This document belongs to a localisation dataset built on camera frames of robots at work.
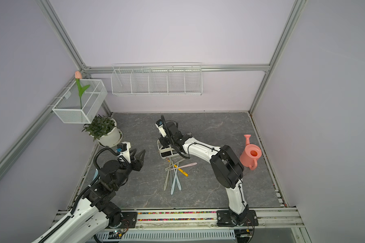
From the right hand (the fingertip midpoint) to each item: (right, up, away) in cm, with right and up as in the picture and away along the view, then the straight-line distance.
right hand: (161, 134), depth 90 cm
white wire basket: (-47, +14, -11) cm, 51 cm away
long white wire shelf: (-5, +36, +9) cm, 37 cm away
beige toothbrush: (+8, -19, +2) cm, 20 cm away
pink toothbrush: (+17, -19, +2) cm, 26 cm away
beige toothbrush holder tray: (+3, -11, +1) cm, 11 cm away
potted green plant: (-34, +3, -1) cm, 34 cm away
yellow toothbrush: (+13, -22, -1) cm, 26 cm away
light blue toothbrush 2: (+7, -30, -7) cm, 32 cm away
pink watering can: (+51, -11, -6) cm, 53 cm away
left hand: (-7, -8, -16) cm, 19 cm away
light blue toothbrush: (+12, -30, -7) cm, 33 cm away
